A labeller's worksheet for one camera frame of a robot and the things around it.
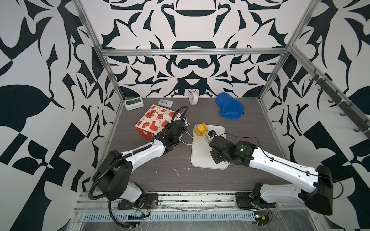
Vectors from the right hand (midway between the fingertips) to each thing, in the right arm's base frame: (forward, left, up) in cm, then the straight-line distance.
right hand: (214, 150), depth 77 cm
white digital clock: (+43, +55, -9) cm, 70 cm away
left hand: (+18, +23, +3) cm, 29 cm away
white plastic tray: (+3, +6, -14) cm, 15 cm away
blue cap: (+40, -19, -13) cm, 46 cm away
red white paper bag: (+22, +34, -1) cm, 41 cm away
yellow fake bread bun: (+17, +6, -7) cm, 20 cm away
